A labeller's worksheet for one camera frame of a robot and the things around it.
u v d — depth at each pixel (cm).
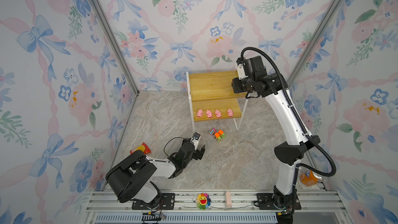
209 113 85
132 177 43
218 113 86
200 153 78
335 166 42
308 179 75
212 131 95
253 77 55
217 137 94
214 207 73
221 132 95
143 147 90
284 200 64
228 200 72
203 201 73
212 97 73
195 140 76
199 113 86
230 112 86
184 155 67
